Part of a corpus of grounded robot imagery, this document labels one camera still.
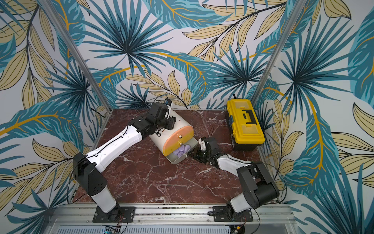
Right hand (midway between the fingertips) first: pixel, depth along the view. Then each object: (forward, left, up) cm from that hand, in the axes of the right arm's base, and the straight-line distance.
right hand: (189, 153), depth 89 cm
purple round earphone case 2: (+5, +5, -1) cm, 7 cm away
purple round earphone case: (+6, +1, 0) cm, 6 cm away
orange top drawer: (+4, +6, +15) cm, 17 cm away
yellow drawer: (-2, +12, +9) cm, 15 cm away
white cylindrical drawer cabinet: (+11, +5, +17) cm, 21 cm away
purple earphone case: (+1, +8, +1) cm, 8 cm away
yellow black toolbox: (+8, -34, +11) cm, 37 cm away
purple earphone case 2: (+3, +2, 0) cm, 4 cm away
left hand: (+10, +10, +19) cm, 24 cm away
